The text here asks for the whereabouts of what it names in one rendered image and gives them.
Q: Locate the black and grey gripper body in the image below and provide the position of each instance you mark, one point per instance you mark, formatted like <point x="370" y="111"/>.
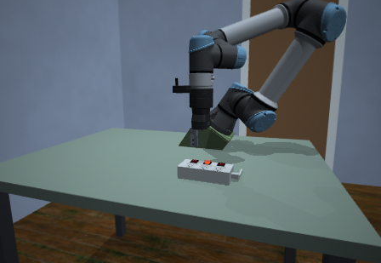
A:
<point x="201" y="98"/>

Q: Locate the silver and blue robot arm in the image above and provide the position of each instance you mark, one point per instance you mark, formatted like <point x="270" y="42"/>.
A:
<point x="317" y="21"/>

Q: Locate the white power strip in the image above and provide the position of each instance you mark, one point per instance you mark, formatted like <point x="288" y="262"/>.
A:
<point x="207" y="171"/>

